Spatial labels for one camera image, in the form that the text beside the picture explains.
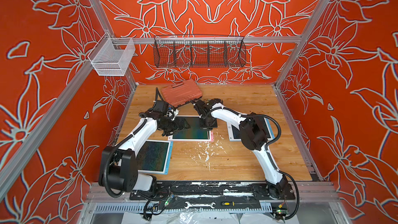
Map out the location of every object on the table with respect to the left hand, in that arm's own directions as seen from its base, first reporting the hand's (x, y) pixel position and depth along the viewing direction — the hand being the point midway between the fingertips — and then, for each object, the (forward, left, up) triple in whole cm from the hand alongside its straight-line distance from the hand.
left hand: (184, 127), depth 83 cm
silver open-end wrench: (-34, -6, -11) cm, 36 cm away
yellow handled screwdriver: (-32, -26, -11) cm, 42 cm away
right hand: (+7, -12, -10) cm, 17 cm away
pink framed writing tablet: (+3, -5, -12) cm, 14 cm away
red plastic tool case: (+30, +7, -5) cm, 32 cm away
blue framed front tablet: (-13, +15, -10) cm, 23 cm away
